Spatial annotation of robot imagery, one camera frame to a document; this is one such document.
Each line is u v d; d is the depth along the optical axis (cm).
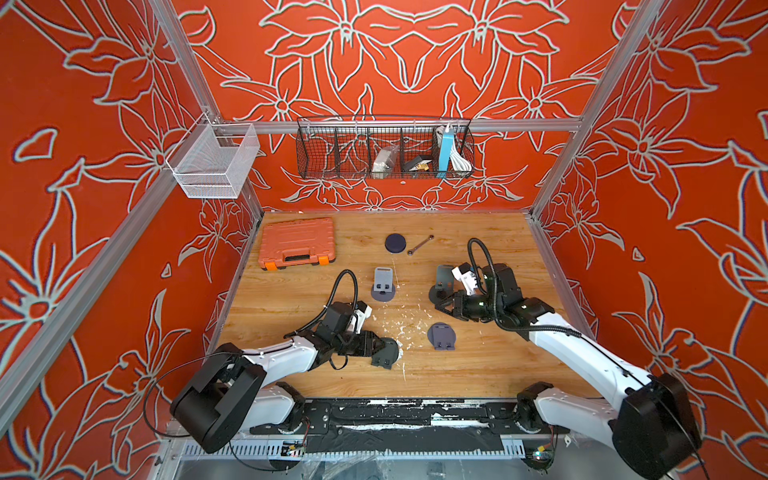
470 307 70
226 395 43
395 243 111
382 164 90
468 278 74
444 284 92
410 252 107
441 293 92
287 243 104
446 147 85
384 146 96
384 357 81
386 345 83
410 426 73
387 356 82
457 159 91
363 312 80
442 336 87
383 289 92
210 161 92
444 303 77
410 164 85
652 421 39
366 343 74
